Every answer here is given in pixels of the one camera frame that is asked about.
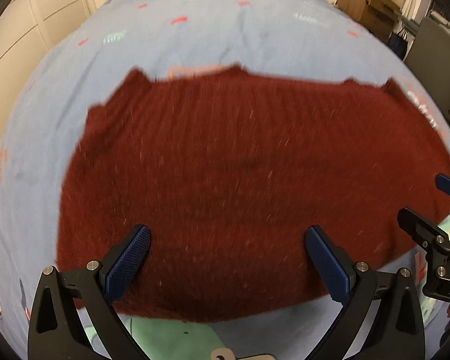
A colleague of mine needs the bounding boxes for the dark red knitted sweater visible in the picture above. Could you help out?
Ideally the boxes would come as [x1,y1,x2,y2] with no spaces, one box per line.
[57,67,450,323]

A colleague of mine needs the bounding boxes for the grey office chair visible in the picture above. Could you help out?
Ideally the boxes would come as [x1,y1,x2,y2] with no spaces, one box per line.
[405,17,450,126]

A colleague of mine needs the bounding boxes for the wooden bedside cabinet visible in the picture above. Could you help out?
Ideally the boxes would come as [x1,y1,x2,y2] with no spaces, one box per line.
[336,0,400,43]

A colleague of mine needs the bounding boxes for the blue dinosaur print bedsheet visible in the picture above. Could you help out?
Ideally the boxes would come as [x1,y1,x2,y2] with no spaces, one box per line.
[0,0,450,359]

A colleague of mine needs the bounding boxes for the cream wardrobe doors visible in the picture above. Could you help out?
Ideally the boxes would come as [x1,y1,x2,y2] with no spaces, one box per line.
[0,0,97,140]

